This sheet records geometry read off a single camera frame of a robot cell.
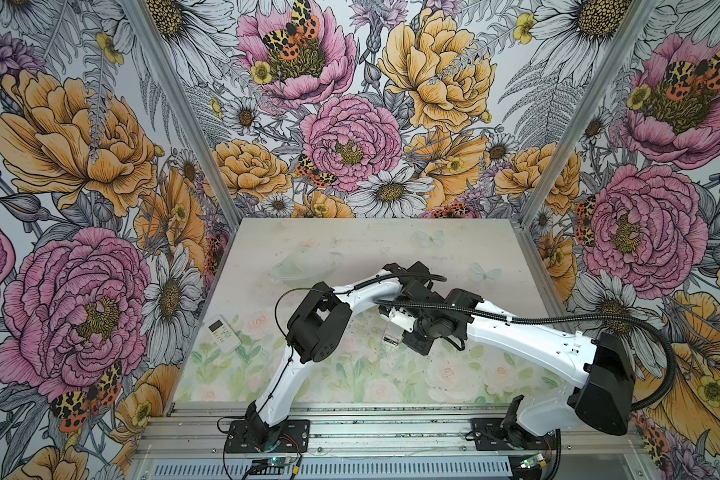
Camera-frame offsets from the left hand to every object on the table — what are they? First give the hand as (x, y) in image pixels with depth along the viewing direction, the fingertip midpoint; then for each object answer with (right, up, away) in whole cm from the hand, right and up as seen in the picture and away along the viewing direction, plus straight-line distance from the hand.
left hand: (398, 326), depth 92 cm
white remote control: (-51, -2, -2) cm, 51 cm away
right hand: (+3, 0, -14) cm, 15 cm away
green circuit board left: (-29, -26, -21) cm, 44 cm away
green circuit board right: (+28, -27, -21) cm, 44 cm away
